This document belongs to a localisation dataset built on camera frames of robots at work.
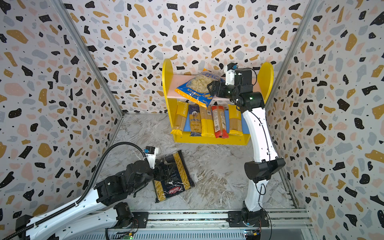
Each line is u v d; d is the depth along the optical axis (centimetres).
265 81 68
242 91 54
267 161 47
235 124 95
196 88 73
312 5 71
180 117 97
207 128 91
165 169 61
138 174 50
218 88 63
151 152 60
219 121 94
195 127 92
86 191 46
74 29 76
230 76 64
